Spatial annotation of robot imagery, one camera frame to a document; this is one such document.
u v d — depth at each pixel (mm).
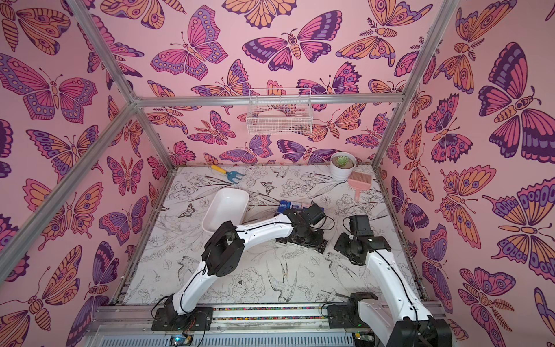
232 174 1168
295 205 1003
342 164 1062
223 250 572
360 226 643
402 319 405
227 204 1030
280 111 947
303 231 702
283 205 1004
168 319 635
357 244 584
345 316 729
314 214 730
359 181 1130
